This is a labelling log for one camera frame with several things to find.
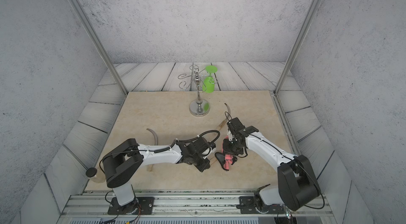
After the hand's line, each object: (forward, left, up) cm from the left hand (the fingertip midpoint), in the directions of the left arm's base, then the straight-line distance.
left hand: (210, 168), depth 84 cm
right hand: (+6, -8, +6) cm, 12 cm away
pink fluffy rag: (+1, -9, +8) cm, 12 cm away
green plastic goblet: (+45, 0, +20) cm, 49 cm away
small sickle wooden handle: (+28, -9, +1) cm, 29 cm away
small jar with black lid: (-5, +53, +7) cm, 54 cm away
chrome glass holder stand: (+41, +7, 0) cm, 42 cm away
